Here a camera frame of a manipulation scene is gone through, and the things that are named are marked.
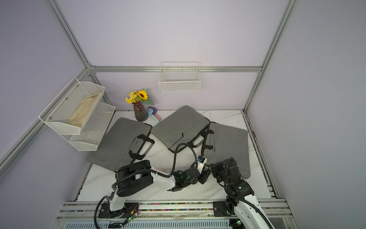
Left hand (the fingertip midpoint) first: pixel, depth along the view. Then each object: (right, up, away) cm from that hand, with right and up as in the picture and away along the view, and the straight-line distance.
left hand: (208, 170), depth 85 cm
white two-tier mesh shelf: (-77, +20, +5) cm, 79 cm away
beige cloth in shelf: (-73, +32, -8) cm, 80 cm away
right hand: (0, +4, -3) cm, 5 cm away
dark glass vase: (-50, +37, +28) cm, 68 cm away
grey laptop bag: (-57, +15, +12) cm, 60 cm away
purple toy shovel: (-41, +38, +33) cm, 65 cm away
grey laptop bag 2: (-15, +27, +22) cm, 38 cm away
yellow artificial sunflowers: (-45, +48, +12) cm, 67 cm away
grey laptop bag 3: (+11, +16, +9) cm, 21 cm away
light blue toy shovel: (-45, +38, +33) cm, 67 cm away
